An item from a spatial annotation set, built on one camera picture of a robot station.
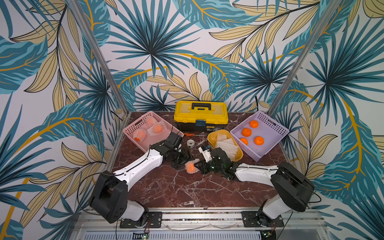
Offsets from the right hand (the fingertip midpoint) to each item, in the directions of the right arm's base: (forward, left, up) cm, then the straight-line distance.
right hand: (194, 164), depth 84 cm
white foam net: (+21, -19, -3) cm, 28 cm away
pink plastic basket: (+28, +30, -2) cm, 41 cm away
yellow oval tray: (+22, -13, -5) cm, 26 cm away
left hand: (-1, +2, +4) cm, 5 cm away
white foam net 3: (-1, +3, 0) cm, 3 cm away
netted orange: (+22, +35, 0) cm, 41 cm away
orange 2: (+25, -37, -3) cm, 45 cm away
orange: (+18, -35, -4) cm, 39 cm away
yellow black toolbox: (+28, -5, +10) cm, 30 cm away
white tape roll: (+18, +2, -5) cm, 18 cm away
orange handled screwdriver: (+25, +4, -5) cm, 25 cm away
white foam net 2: (+16, -23, 0) cm, 28 cm away
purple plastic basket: (+26, -47, -7) cm, 54 cm away
